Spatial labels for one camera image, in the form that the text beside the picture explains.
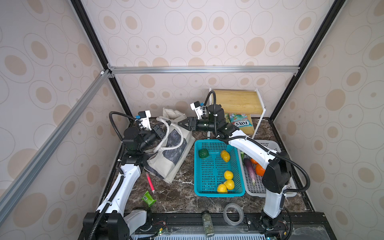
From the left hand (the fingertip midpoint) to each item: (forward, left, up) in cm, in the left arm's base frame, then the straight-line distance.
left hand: (174, 122), depth 67 cm
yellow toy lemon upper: (+1, -28, -32) cm, 43 cm away
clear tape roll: (-30, -33, -33) cm, 55 cm away
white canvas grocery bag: (-6, +6, -23) cm, 24 cm away
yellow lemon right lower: (-17, -29, -33) cm, 46 cm away
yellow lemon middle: (-11, -29, -33) cm, 45 cm away
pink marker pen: (-15, +16, -36) cm, 42 cm away
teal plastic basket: (-7, -24, -37) cm, 44 cm away
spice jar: (-36, -16, -32) cm, 51 cm away
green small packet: (-25, +15, -34) cm, 45 cm away
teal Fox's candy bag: (+19, -38, -20) cm, 47 cm away
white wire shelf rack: (+20, -35, -5) cm, 41 cm away
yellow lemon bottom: (-19, -24, -32) cm, 45 cm away
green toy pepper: (+2, -15, -31) cm, 34 cm away
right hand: (+3, -2, -5) cm, 6 cm away
